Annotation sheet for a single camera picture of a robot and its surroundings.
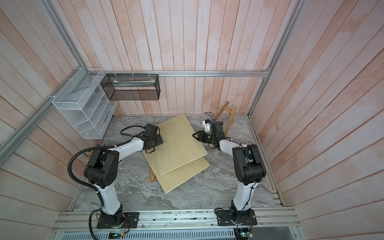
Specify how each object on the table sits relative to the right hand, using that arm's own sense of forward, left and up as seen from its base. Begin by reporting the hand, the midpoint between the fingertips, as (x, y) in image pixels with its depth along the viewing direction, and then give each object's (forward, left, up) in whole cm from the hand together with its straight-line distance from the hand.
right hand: (193, 134), depth 95 cm
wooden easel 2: (-28, +22, -3) cm, 36 cm away
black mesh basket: (+33, +45, +14) cm, 58 cm away
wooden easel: (+12, -25, +9) cm, 29 cm away
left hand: (-3, +23, -6) cm, 24 cm away
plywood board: (-8, +9, -2) cm, 12 cm away
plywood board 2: (-29, +11, -2) cm, 31 cm away
